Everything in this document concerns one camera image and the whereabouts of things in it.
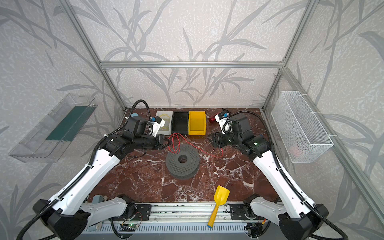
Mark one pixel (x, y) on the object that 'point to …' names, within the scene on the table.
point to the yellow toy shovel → (220, 197)
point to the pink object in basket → (294, 151)
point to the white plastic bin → (170, 113)
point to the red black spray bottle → (212, 118)
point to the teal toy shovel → (134, 114)
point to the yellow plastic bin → (197, 123)
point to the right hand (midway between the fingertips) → (213, 130)
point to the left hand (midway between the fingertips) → (173, 139)
